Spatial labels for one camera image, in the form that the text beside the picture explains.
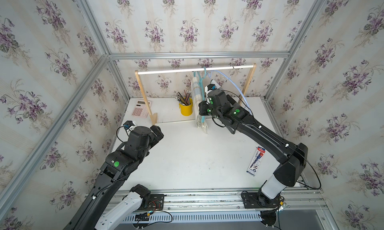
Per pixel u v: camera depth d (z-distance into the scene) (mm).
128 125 566
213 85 652
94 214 378
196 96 837
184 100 1045
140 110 1108
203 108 664
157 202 726
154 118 1075
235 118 513
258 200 658
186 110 1041
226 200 751
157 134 600
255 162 856
